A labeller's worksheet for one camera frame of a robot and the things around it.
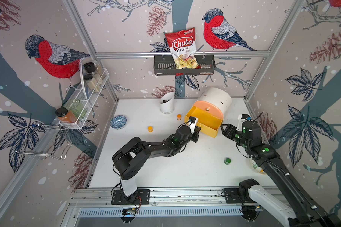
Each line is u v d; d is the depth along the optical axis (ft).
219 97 3.02
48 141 1.84
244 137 1.90
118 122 3.40
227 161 2.74
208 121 3.02
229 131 2.16
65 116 1.96
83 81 2.49
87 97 2.27
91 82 2.50
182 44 2.61
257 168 1.73
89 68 2.59
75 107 2.26
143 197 2.40
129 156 1.63
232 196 2.39
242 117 2.23
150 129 3.31
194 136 2.50
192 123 2.42
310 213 1.26
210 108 2.82
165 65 3.11
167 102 3.29
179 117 3.52
